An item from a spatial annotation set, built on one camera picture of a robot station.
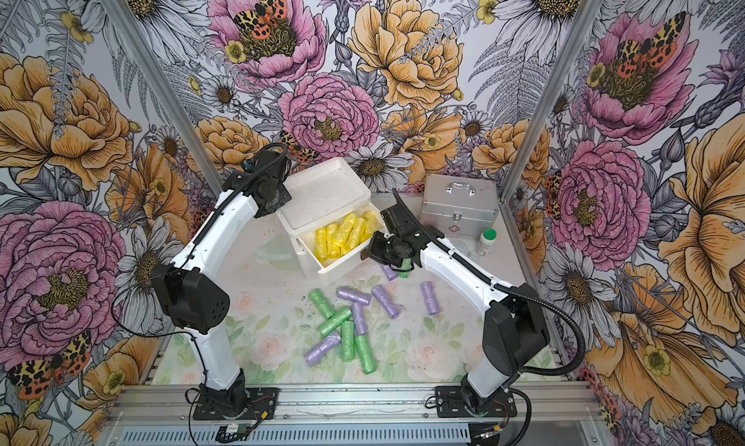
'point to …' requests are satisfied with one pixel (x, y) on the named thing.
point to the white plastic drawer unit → (320, 195)
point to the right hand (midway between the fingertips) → (366, 259)
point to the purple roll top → (390, 273)
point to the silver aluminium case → (459, 207)
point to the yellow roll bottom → (371, 223)
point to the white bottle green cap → (485, 241)
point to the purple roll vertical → (360, 317)
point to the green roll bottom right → (366, 354)
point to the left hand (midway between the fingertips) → (277, 208)
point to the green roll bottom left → (347, 334)
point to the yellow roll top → (320, 244)
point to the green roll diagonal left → (329, 324)
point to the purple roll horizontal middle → (354, 296)
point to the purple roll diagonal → (393, 309)
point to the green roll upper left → (321, 302)
